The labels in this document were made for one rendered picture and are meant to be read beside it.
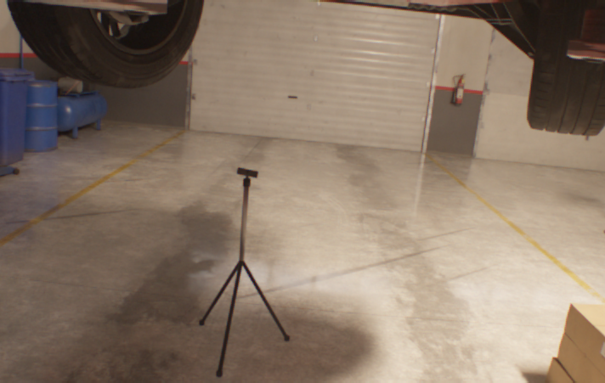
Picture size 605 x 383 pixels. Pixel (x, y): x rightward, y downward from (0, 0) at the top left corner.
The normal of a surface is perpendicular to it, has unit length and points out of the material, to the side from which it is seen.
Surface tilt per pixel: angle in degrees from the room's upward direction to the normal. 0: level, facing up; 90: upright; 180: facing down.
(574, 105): 137
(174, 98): 90
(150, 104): 90
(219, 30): 90
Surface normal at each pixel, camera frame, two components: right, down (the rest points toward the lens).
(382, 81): -0.01, 0.25
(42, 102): 0.75, 0.24
